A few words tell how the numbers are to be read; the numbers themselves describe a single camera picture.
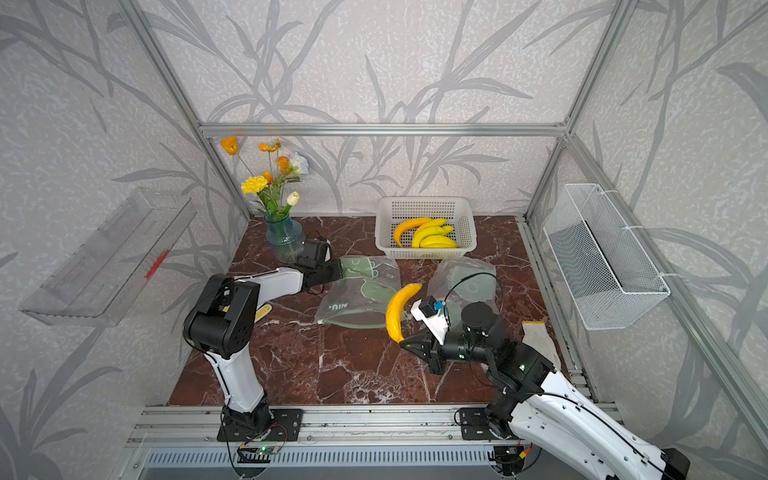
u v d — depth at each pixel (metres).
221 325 0.51
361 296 0.87
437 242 1.06
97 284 0.65
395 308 0.65
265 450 0.71
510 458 0.77
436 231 1.10
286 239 0.99
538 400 0.47
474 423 0.74
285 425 0.73
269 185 0.89
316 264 0.80
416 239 1.06
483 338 0.49
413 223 1.16
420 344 0.60
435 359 0.55
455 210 1.15
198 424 0.76
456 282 0.98
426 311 0.56
